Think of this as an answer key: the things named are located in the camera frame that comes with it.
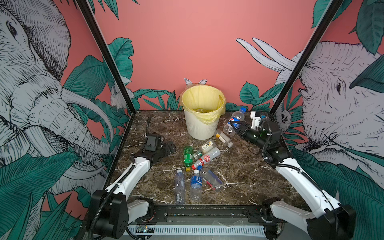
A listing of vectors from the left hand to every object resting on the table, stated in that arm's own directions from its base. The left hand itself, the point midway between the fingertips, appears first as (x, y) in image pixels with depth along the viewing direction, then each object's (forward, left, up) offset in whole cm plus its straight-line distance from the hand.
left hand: (170, 146), depth 86 cm
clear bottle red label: (-2, -25, -7) cm, 26 cm away
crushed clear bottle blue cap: (-15, -24, -14) cm, 31 cm away
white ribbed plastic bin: (+11, -19, +3) cm, 23 cm away
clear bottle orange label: (+10, -36, -10) cm, 39 cm away
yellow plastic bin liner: (+32, -23, +3) cm, 40 cm away
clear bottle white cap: (-19, -5, -12) cm, 23 cm away
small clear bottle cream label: (+3, -23, -6) cm, 24 cm away
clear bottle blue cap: (-1, -32, +16) cm, 36 cm away
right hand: (-1, -31, +21) cm, 38 cm away
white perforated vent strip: (-40, -14, -12) cm, 44 cm away
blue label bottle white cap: (-20, -15, -12) cm, 28 cm away
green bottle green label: (-4, -10, -7) cm, 13 cm away
